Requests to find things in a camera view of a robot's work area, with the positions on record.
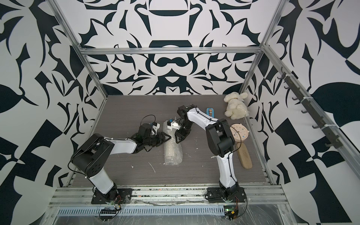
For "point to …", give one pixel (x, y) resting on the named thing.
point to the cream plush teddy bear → (236, 108)
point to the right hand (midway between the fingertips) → (179, 137)
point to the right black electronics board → (230, 212)
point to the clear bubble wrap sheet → (173, 154)
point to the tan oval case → (244, 156)
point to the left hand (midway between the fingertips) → (168, 136)
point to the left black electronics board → (107, 214)
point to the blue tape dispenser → (210, 111)
